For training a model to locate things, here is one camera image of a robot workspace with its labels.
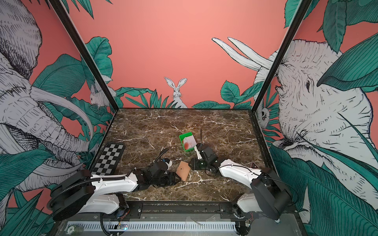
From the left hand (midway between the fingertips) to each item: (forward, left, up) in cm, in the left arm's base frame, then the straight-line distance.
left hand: (181, 179), depth 81 cm
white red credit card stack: (+24, -5, 0) cm, 24 cm away
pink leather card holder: (+6, -1, -1) cm, 6 cm away
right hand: (+9, -5, +3) cm, 11 cm away
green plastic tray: (+28, 0, 0) cm, 28 cm away
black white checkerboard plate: (+13, +45, 0) cm, 47 cm away
